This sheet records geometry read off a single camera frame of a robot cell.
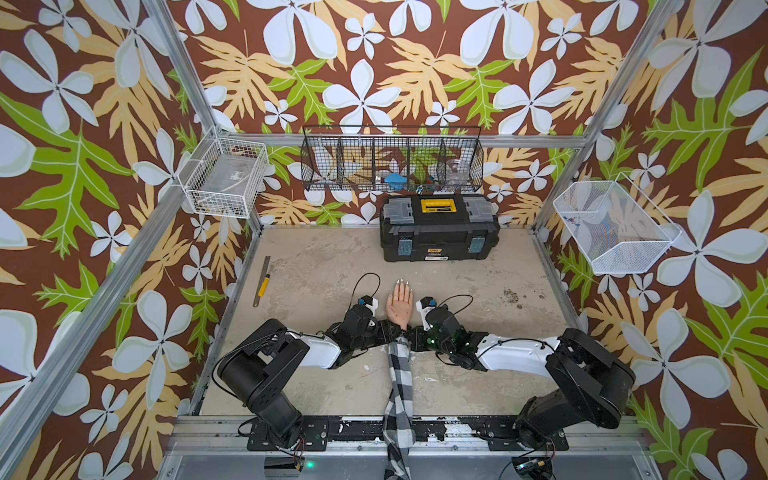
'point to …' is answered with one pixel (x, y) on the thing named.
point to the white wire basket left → (224, 176)
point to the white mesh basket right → (618, 227)
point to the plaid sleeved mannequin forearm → (399, 434)
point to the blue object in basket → (396, 179)
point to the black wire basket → (400, 158)
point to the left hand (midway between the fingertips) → (397, 328)
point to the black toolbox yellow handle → (438, 227)
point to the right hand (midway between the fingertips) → (401, 335)
